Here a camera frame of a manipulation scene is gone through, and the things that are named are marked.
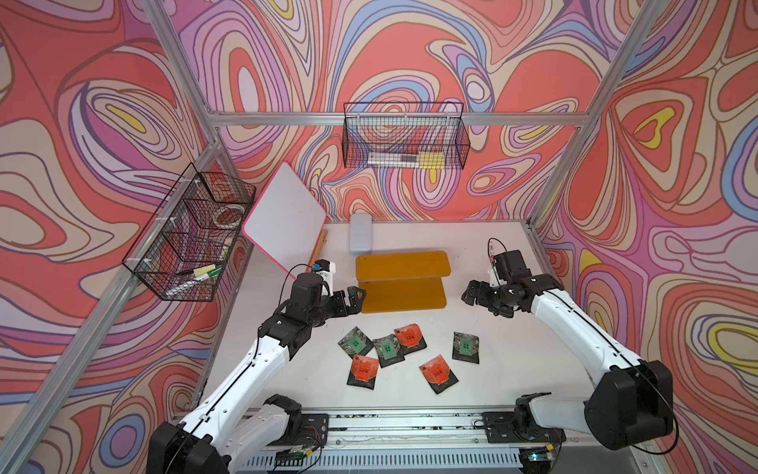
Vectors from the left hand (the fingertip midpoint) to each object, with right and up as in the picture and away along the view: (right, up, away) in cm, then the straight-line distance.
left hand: (355, 294), depth 78 cm
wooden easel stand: (-16, +11, +26) cm, 33 cm away
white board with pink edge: (-20, +21, +4) cm, 29 cm away
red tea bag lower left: (+2, -23, +4) cm, 23 cm away
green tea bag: (+9, -18, +8) cm, 21 cm away
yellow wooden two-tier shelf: (+14, +1, +21) cm, 25 cm away
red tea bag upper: (+16, -15, +10) cm, 24 cm away
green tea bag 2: (+32, -17, +8) cm, 37 cm away
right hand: (+35, -5, +5) cm, 36 cm away
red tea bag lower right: (+23, -23, +4) cm, 33 cm away
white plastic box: (-1, +18, +37) cm, 41 cm away
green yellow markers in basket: (-37, +7, -7) cm, 38 cm away
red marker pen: (+34, +10, -8) cm, 36 cm away
